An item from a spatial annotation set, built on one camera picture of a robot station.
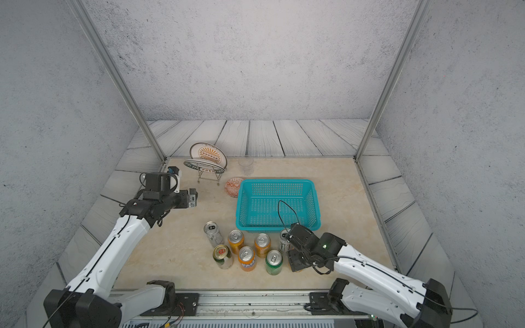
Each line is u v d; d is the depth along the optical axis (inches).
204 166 38.9
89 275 16.0
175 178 24.9
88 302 15.2
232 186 41.5
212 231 31.0
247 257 29.1
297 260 26.4
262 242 30.5
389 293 16.8
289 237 22.8
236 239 31.0
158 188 23.0
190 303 28.6
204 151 41.0
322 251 20.1
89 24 28.8
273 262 28.6
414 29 29.2
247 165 43.2
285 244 30.4
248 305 29.2
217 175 42.4
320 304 28.6
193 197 28.7
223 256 29.3
